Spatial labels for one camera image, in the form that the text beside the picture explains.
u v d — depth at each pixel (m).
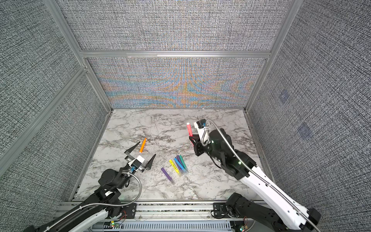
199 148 0.57
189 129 1.06
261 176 0.42
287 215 0.38
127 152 0.63
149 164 0.66
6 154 0.52
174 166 0.88
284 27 0.76
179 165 0.88
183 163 0.90
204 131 0.53
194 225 0.70
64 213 0.50
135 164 0.56
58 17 0.72
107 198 0.57
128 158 0.62
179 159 0.90
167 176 0.85
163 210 0.75
